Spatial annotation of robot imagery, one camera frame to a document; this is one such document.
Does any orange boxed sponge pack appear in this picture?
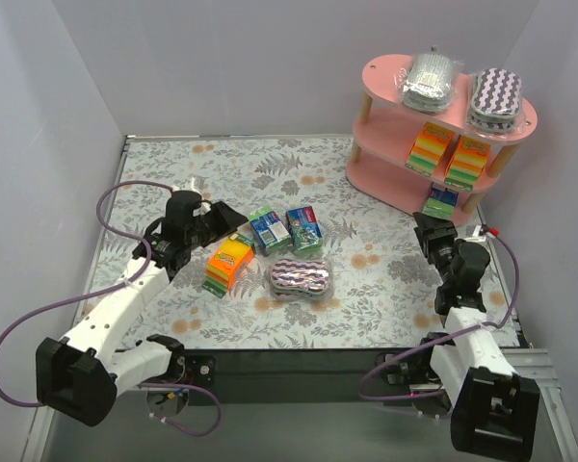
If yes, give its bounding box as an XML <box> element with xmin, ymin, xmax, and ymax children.
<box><xmin>202</xmin><ymin>233</ymin><xmax>255</xmax><ymax>298</ymax></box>
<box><xmin>405</xmin><ymin>122</ymin><xmax>455</xmax><ymax>176</ymax></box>
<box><xmin>444</xmin><ymin>136</ymin><xmax>490</xmax><ymax>191</ymax></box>

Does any green blue sponge pack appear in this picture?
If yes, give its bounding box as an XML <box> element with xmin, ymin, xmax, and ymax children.
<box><xmin>421</xmin><ymin>183</ymin><xmax>459</xmax><ymax>220</ymax></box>
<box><xmin>249</xmin><ymin>206</ymin><xmax>291</xmax><ymax>255</ymax></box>
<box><xmin>285</xmin><ymin>206</ymin><xmax>324</xmax><ymax>255</ymax></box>

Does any purple wavy sponge pack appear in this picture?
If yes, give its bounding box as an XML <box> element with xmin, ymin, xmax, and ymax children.
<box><xmin>268</xmin><ymin>259</ymin><xmax>333</xmax><ymax>300</ymax></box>
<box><xmin>467</xmin><ymin>67</ymin><xmax>523</xmax><ymax>134</ymax></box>

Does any silver scrubber sponge pack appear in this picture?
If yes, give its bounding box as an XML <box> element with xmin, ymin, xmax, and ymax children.
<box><xmin>395</xmin><ymin>49</ymin><xmax>464</xmax><ymax>115</ymax></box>

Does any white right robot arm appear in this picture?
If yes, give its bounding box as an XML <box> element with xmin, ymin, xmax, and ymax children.
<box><xmin>413</xmin><ymin>212</ymin><xmax>540</xmax><ymax>461</ymax></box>

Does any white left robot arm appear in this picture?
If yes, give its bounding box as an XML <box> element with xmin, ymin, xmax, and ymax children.
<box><xmin>36</xmin><ymin>191</ymin><xmax>248</xmax><ymax>426</ymax></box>

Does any pink three-tier shelf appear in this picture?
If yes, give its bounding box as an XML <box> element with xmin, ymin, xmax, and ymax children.
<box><xmin>346</xmin><ymin>54</ymin><xmax>538</xmax><ymax>224</ymax></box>

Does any floral table mat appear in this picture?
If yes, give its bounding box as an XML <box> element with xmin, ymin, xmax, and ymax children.
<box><xmin>79</xmin><ymin>137</ymin><xmax>521</xmax><ymax>350</ymax></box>

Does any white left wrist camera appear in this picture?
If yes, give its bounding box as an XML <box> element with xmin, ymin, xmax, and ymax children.
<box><xmin>171</xmin><ymin>175</ymin><xmax>211</xmax><ymax>215</ymax></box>

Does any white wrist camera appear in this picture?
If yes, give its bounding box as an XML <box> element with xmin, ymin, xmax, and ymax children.
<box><xmin>464</xmin><ymin>225</ymin><xmax>499</xmax><ymax>244</ymax></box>
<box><xmin>171</xmin><ymin>175</ymin><xmax>211</xmax><ymax>215</ymax></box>

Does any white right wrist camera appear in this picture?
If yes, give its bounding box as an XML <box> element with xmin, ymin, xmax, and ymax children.
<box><xmin>464</xmin><ymin>225</ymin><xmax>499</xmax><ymax>244</ymax></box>

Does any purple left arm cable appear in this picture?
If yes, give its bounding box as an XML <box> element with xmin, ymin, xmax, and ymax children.
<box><xmin>0</xmin><ymin>180</ymin><xmax>223</xmax><ymax>438</ymax></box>

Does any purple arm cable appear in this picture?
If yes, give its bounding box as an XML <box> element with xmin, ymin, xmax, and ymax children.
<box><xmin>0</xmin><ymin>180</ymin><xmax>223</xmax><ymax>438</ymax></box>
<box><xmin>356</xmin><ymin>233</ymin><xmax>521</xmax><ymax>420</ymax></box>

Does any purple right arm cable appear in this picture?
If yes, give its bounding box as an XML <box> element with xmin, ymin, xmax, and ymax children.
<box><xmin>356</xmin><ymin>233</ymin><xmax>521</xmax><ymax>420</ymax></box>

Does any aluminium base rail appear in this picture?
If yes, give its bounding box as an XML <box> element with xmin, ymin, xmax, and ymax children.
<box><xmin>33</xmin><ymin>335</ymin><xmax>558</xmax><ymax>461</ymax></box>

